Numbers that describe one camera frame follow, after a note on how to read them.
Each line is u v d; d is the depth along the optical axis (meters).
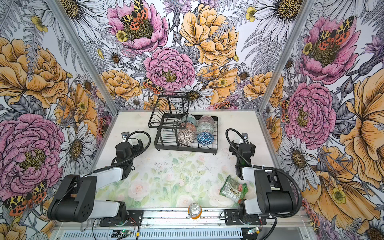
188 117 1.09
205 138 1.02
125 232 0.71
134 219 0.73
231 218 0.74
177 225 0.73
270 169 0.50
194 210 0.68
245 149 0.72
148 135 0.76
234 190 0.80
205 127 1.06
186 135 1.02
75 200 0.43
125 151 0.70
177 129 0.82
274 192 0.45
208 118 1.09
